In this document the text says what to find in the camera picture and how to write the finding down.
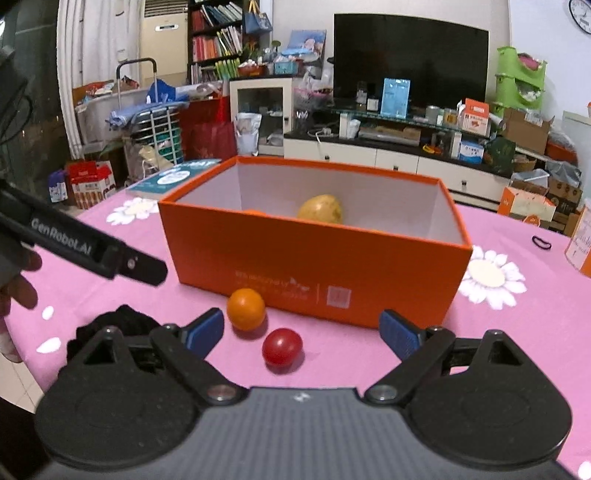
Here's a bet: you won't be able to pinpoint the orange tangerine with stem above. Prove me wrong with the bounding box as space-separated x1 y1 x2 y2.
226 288 266 332

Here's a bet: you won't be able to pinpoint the red cherry tomato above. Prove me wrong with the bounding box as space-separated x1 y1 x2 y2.
262 328 304 368

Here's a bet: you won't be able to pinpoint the yellow-green mango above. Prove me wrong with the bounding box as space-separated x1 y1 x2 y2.
297 194 342 224

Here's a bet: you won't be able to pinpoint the operator left hand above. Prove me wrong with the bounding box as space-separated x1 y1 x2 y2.
1 246 42 363

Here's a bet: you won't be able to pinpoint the red white carton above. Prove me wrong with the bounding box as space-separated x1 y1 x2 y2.
66 161 116 210

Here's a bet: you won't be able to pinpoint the teal book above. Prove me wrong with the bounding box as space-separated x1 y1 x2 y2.
126 159 221 200

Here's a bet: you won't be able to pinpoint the orange cardboard box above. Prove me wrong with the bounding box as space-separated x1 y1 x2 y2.
158 156 473 328

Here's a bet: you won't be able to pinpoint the pink floral tablecloth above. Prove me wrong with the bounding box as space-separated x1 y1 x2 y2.
6 207 590 479

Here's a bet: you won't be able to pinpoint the red gift bag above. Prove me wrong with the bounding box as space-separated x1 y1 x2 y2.
178 96 238 161

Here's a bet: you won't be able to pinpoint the orange white fruit carton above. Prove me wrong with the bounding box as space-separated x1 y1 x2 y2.
497 187 556 226

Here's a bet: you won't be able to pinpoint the white glass-door cabinet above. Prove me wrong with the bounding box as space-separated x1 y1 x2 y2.
229 75 294 157

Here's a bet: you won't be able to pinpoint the white standing air conditioner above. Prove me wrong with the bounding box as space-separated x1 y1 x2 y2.
139 0 188 87

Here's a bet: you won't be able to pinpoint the orange medicine box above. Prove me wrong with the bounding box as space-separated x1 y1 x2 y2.
458 99 490 136

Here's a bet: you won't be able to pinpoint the brown cardboard box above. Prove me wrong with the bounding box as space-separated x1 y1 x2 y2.
501 108 551 155

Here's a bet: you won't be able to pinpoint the dark bookshelf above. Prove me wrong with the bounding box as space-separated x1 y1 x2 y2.
187 0 259 84

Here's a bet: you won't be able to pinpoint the blue card on stand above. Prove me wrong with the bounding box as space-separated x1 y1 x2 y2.
381 78 411 118

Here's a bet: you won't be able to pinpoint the green stacking baskets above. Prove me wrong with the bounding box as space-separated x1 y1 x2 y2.
493 46 547 113

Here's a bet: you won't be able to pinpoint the black flat television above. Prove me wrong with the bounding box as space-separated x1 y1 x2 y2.
332 13 489 108

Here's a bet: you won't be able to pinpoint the white wire cart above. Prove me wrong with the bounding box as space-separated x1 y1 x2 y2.
106 57 188 181

